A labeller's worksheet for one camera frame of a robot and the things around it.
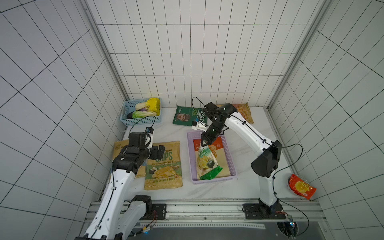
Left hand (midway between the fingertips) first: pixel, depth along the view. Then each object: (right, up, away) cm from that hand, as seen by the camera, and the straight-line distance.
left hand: (153, 150), depth 76 cm
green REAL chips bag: (+15, +19, +37) cm, 45 cm away
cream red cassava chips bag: (+37, -2, +18) cm, 42 cm away
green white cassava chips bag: (+28, -8, 0) cm, 30 cm away
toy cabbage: (-18, +20, +30) cm, 40 cm away
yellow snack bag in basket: (-8, +27, +34) cm, 44 cm away
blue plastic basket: (-32, +27, +41) cm, 59 cm away
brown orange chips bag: (+62, +24, +41) cm, 78 cm away
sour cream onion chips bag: (+5, -15, +9) cm, 18 cm away
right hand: (+24, +3, 0) cm, 24 cm away
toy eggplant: (-27, +19, +33) cm, 47 cm away
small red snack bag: (+77, -19, 0) cm, 79 cm away
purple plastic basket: (+20, +5, +24) cm, 32 cm away
